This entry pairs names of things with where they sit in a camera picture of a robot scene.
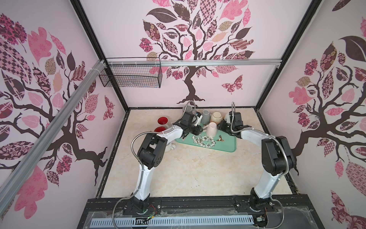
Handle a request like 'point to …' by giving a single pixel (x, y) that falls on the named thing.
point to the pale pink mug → (211, 130)
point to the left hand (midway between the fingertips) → (200, 130)
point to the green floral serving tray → (225, 140)
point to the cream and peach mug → (216, 117)
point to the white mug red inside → (163, 120)
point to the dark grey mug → (188, 109)
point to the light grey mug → (205, 119)
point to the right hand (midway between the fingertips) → (219, 123)
